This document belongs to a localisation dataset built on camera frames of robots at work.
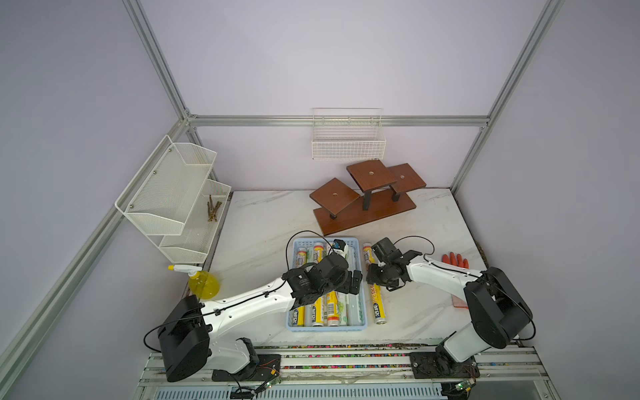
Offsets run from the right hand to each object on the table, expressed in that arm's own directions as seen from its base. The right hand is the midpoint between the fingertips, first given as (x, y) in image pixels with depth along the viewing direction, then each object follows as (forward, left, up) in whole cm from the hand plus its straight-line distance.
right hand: (375, 281), depth 91 cm
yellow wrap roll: (-13, +28, +3) cm, 31 cm away
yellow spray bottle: (-4, +59, +11) cm, 60 cm away
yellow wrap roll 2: (-11, +21, +7) cm, 24 cm away
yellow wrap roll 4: (-4, +1, +3) cm, 5 cm away
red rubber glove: (+9, -34, -1) cm, 35 cm away
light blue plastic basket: (+14, +25, +6) cm, 29 cm away
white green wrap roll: (-9, +9, +4) cm, 13 cm away
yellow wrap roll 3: (-11, +16, +7) cm, 21 cm away
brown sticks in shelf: (+24, +62, +15) cm, 69 cm away
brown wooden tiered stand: (+22, +12, +16) cm, 30 cm away
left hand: (-4, +11, +13) cm, 18 cm away
